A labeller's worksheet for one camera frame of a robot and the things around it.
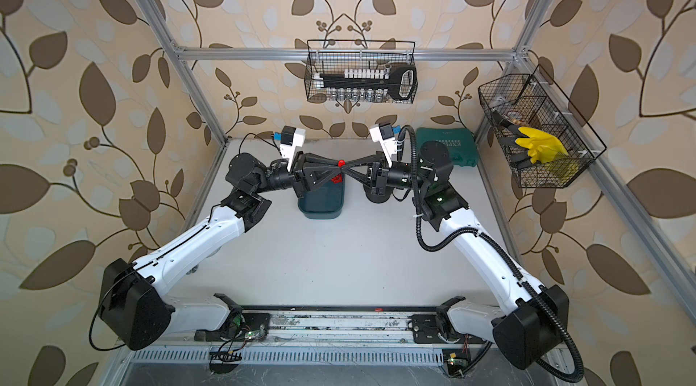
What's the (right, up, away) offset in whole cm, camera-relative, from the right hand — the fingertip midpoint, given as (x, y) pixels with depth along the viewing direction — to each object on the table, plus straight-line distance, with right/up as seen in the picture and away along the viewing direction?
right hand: (342, 169), depth 60 cm
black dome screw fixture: (+9, -7, +19) cm, 22 cm away
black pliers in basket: (+45, +10, +14) cm, 48 cm away
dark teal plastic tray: (-9, -12, +37) cm, 40 cm away
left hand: (-2, +1, -2) cm, 3 cm away
